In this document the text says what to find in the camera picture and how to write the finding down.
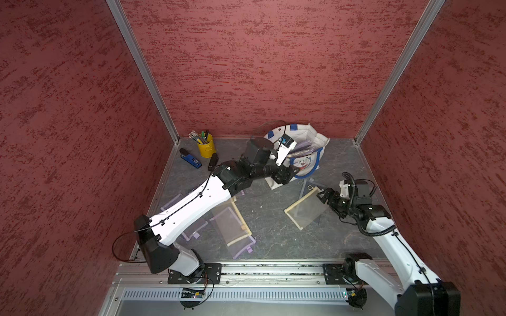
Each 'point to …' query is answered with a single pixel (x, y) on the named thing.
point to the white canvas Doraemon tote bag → (308, 165)
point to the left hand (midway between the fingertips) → (289, 166)
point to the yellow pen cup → (208, 149)
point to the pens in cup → (201, 138)
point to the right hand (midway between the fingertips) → (321, 202)
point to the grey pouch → (308, 185)
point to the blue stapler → (186, 156)
